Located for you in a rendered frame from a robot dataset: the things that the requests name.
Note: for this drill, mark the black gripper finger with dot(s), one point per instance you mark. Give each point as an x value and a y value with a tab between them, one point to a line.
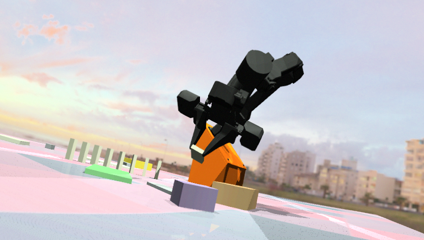
200	121
227	134

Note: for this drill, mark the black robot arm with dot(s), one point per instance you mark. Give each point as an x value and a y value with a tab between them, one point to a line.
258	71

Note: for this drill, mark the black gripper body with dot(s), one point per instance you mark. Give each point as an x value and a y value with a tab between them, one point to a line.
251	134

